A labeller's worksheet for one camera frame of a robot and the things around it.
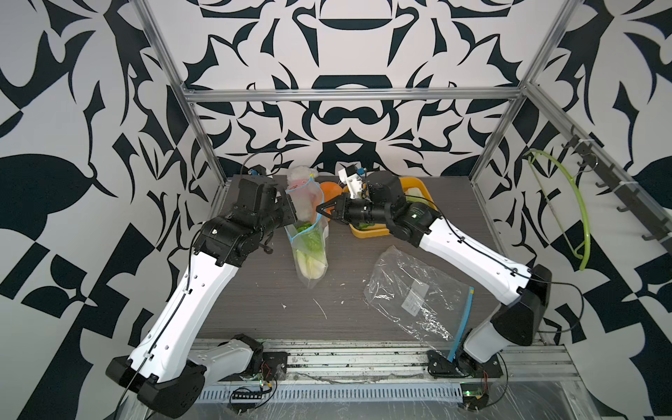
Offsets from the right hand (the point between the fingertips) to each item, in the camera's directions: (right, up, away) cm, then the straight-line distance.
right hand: (314, 207), depth 65 cm
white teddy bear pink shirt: (-8, +9, +41) cm, 42 cm away
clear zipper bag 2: (+35, -32, +18) cm, 51 cm away
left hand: (-7, +2, +2) cm, 8 cm away
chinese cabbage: (-2, -14, +15) cm, 21 cm away
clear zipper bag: (-5, -7, -4) cm, 9 cm away
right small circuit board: (+42, -50, +5) cm, 66 cm away
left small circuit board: (-19, -52, +7) cm, 56 cm away
